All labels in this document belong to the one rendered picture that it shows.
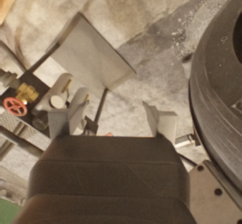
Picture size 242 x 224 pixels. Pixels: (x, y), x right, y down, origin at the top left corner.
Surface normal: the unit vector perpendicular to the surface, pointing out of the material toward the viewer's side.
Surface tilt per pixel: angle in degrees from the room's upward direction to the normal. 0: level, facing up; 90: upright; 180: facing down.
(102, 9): 0
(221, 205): 90
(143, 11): 0
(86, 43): 0
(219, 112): 88
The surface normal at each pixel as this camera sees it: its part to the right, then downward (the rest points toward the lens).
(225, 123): -0.85, -0.42
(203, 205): -0.68, -0.61
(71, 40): -0.13, 0.64
